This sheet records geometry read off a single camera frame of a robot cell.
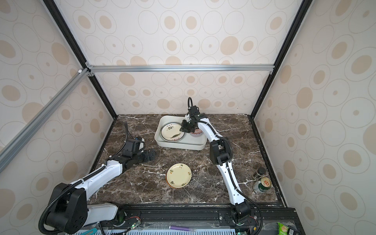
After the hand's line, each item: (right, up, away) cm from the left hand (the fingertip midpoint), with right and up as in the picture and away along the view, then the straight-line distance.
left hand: (154, 151), depth 87 cm
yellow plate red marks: (+14, -14, 0) cm, 20 cm away
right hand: (+15, +14, +16) cm, 26 cm away
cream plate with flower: (+7, +11, +19) cm, 23 cm away
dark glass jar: (+60, -10, -8) cm, 62 cm away
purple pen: (+17, -35, -16) cm, 42 cm away
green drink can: (+60, -15, -13) cm, 63 cm away
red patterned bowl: (+27, +11, +13) cm, 32 cm away
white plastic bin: (+21, +4, +16) cm, 26 cm away
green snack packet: (+66, -35, -18) cm, 77 cm away
